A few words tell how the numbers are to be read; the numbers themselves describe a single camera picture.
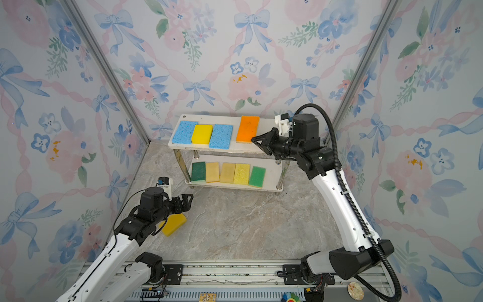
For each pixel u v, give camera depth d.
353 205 0.40
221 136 0.73
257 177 0.95
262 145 0.56
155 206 0.59
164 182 0.69
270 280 0.73
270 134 0.55
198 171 0.96
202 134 0.73
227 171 0.97
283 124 0.60
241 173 0.95
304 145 0.48
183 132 0.75
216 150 0.71
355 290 0.71
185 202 0.70
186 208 0.71
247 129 0.66
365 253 0.38
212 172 0.96
